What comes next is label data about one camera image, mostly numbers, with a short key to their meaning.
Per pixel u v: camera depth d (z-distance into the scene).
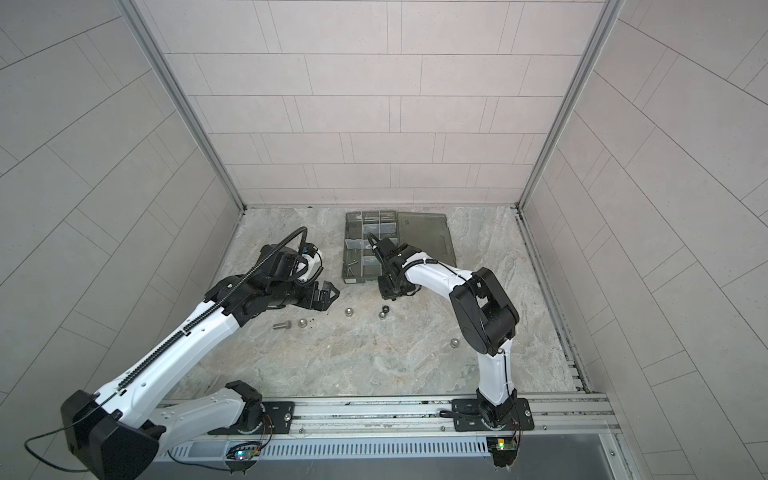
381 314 0.89
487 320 0.49
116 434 0.36
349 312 0.89
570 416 0.73
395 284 0.81
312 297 0.64
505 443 0.69
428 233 1.09
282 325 0.85
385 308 0.89
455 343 0.82
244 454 0.64
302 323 0.87
